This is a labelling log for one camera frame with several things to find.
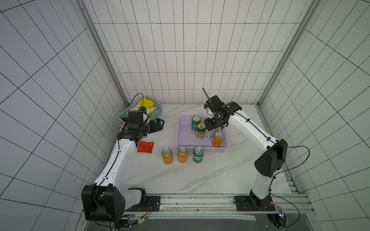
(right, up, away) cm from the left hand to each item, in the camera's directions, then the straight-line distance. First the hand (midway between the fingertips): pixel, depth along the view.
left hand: (156, 126), depth 81 cm
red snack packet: (-9, -15, +11) cm, 21 cm away
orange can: (+7, -17, -1) cm, 18 cm away
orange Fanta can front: (+16, -16, -1) cm, 22 cm away
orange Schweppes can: (+37, -9, +6) cm, 39 cm away
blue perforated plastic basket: (-8, +6, +22) cm, 24 cm away
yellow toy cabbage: (-13, +16, +29) cm, 35 cm away
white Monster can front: (+32, -5, +2) cm, 32 cm away
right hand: (+29, 0, +2) cm, 29 cm away
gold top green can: (+27, -4, +11) cm, 29 cm away
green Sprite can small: (+25, -16, 0) cm, 29 cm away
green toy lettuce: (-9, +11, +26) cm, 29 cm away
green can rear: (+24, +3, +14) cm, 28 cm away
